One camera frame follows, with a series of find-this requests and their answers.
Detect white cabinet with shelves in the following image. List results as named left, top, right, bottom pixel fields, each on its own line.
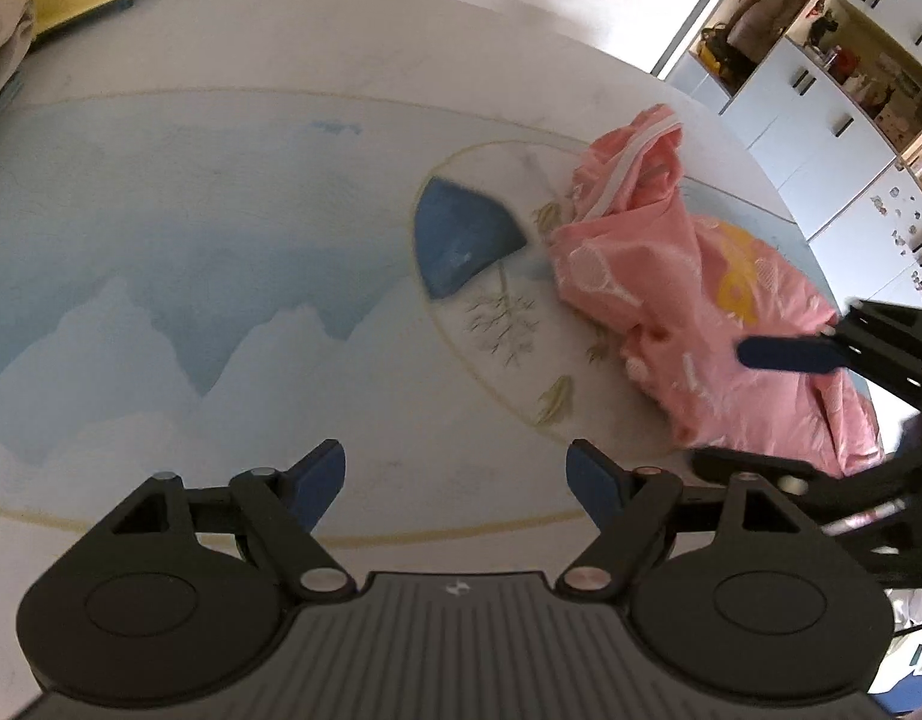
left=654, top=0, right=922, bottom=309

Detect pink tennis print shirt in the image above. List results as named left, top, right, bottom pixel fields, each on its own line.
left=547, top=104, right=884, bottom=476

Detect beige folded cloth pile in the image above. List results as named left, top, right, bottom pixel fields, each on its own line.
left=0, top=0, right=34, bottom=94

